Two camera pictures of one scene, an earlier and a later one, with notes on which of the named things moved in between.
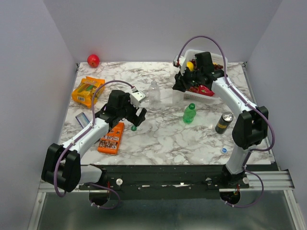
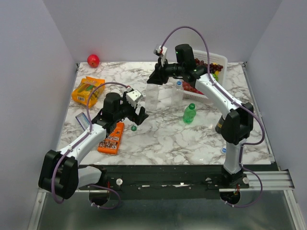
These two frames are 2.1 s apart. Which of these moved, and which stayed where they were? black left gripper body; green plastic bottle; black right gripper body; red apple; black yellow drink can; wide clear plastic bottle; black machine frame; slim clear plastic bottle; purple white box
Moved: slim clear plastic bottle; black right gripper body; wide clear plastic bottle
Stayed: black left gripper body; purple white box; black yellow drink can; green plastic bottle; red apple; black machine frame
